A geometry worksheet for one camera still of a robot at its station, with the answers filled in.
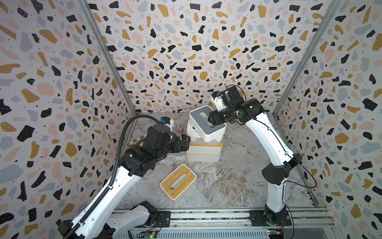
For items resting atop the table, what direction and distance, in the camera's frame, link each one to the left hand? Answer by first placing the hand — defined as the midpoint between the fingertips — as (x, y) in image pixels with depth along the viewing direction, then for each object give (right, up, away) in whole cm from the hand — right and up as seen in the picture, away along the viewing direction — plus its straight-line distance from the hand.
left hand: (183, 138), depth 66 cm
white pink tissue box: (+5, -1, +9) cm, 11 cm away
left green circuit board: (-18, -46, +4) cm, 49 cm away
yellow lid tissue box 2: (-5, -27, +17) cm, 32 cm away
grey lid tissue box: (+7, +10, +10) cm, 15 cm away
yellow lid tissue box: (+10, -7, +12) cm, 17 cm away
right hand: (+14, +10, +9) cm, 19 cm away
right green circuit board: (+43, -46, +5) cm, 63 cm away
